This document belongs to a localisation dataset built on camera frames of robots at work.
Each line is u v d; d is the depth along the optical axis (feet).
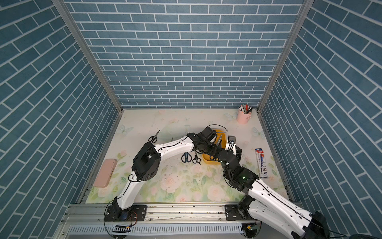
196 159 3.06
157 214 2.48
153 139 3.35
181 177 2.83
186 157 3.07
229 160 1.80
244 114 3.49
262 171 2.86
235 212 2.42
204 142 2.37
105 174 2.79
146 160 1.89
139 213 2.43
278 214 1.50
